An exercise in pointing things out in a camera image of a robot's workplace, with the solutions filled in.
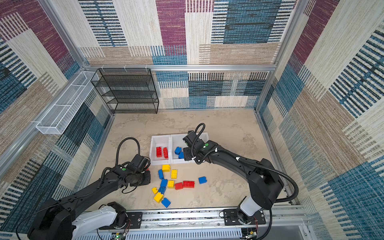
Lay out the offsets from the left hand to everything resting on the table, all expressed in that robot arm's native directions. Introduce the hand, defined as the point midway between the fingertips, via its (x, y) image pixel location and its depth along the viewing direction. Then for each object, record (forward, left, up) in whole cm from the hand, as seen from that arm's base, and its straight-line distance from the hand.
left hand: (149, 177), depth 84 cm
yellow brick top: (+5, -8, -1) cm, 10 cm away
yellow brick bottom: (-10, -6, -2) cm, 12 cm away
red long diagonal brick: (+16, -7, -2) cm, 18 cm away
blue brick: (+14, -17, -2) cm, 22 cm away
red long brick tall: (+17, -3, -2) cm, 17 cm away
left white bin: (+23, -5, +2) cm, 24 cm away
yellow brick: (+2, -13, -2) cm, 13 cm away
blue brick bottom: (-12, -9, -3) cm, 16 cm away
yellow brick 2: (-4, -12, 0) cm, 13 cm away
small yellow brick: (-7, -3, -2) cm, 8 cm away
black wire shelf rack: (+58, +23, +14) cm, 64 cm away
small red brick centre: (-4, -16, -4) cm, 17 cm away
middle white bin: (+25, -13, -1) cm, 28 cm away
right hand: (+9, -23, +8) cm, 26 cm away
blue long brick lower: (-4, -7, -2) cm, 9 cm away
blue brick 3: (-1, -29, -4) cm, 30 cm away
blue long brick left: (+2, -5, -2) cm, 6 cm away
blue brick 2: (+17, -15, -1) cm, 22 cm away
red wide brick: (-4, -21, -2) cm, 22 cm away
